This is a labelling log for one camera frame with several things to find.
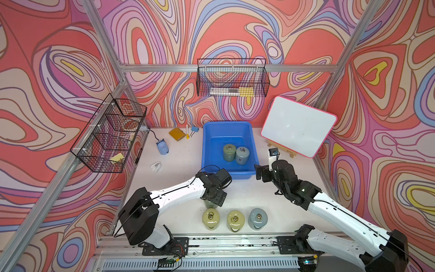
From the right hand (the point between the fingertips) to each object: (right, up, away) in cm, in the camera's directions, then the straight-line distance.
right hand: (265, 167), depth 78 cm
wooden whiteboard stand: (+11, +11, +29) cm, 33 cm away
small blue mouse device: (-56, +9, +23) cm, 62 cm away
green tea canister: (-27, -19, +3) cm, 33 cm away
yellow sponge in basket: (-66, +5, -6) cm, 66 cm away
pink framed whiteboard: (+20, +21, +12) cm, 31 cm away
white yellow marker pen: (-44, +19, +38) cm, 61 cm away
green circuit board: (-45, -39, -7) cm, 60 cm away
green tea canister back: (-16, +7, +18) cm, 25 cm away
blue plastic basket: (-24, +17, +37) cm, 47 cm away
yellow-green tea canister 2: (-26, -22, -5) cm, 34 cm away
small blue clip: (-39, +22, +41) cm, 61 cm away
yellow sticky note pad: (-51, +18, +37) cm, 65 cm away
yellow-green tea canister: (-15, -22, -6) cm, 27 cm away
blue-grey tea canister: (-5, -22, -5) cm, 23 cm away
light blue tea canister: (-9, +5, +18) cm, 20 cm away
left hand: (-23, -15, +4) cm, 28 cm away
